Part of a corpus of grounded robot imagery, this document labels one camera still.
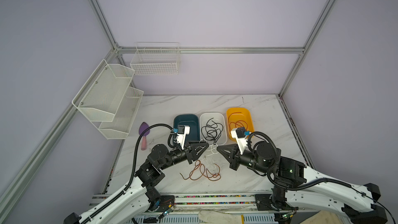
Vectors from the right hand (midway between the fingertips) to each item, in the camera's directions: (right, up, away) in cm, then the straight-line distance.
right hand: (216, 148), depth 60 cm
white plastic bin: (+5, +10, +44) cm, 45 cm away
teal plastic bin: (-13, +8, +42) cm, 45 cm away
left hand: (-4, +1, +3) cm, 5 cm away
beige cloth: (+50, -34, +10) cm, 62 cm away
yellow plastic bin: (+19, +10, +45) cm, 50 cm away
